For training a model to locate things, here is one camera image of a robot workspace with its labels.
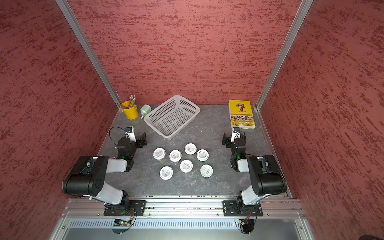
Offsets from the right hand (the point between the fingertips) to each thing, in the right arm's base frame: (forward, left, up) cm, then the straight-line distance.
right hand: (231, 134), depth 94 cm
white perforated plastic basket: (+22, +41, -7) cm, 47 cm away
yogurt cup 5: (-20, +29, -1) cm, 35 cm away
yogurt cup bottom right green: (-22, +18, -2) cm, 29 cm away
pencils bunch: (+25, +68, +9) cm, 73 cm away
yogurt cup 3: (-9, +27, -1) cm, 28 cm away
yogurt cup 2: (-14, +36, 0) cm, 38 cm away
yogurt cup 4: (-13, +19, -2) cm, 23 cm away
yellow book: (+20, -12, -5) cm, 24 cm away
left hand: (0, +61, +1) cm, 61 cm away
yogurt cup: (-12, +46, 0) cm, 47 cm away
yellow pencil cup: (+23, +72, -2) cm, 75 cm away
